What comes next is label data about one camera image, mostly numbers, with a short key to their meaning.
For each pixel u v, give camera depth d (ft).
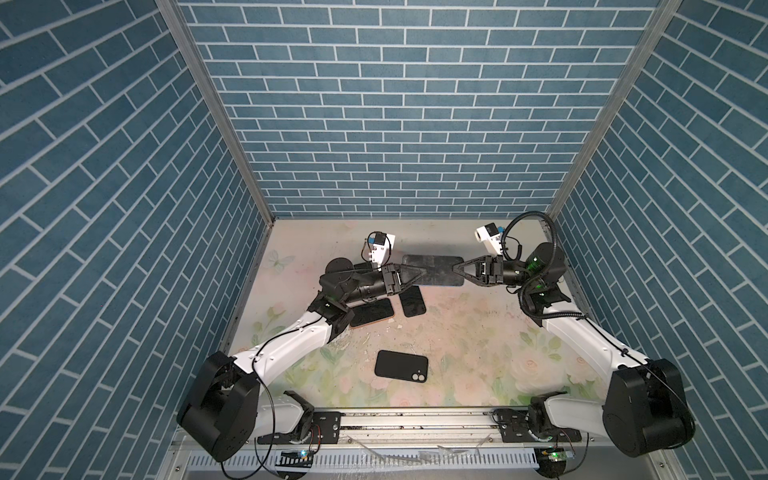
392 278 2.06
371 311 3.06
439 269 2.19
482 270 2.13
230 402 1.33
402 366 2.79
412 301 3.19
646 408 1.34
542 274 1.90
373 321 3.05
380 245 2.19
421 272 2.18
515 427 2.42
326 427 2.42
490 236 2.22
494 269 2.07
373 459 2.31
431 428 2.49
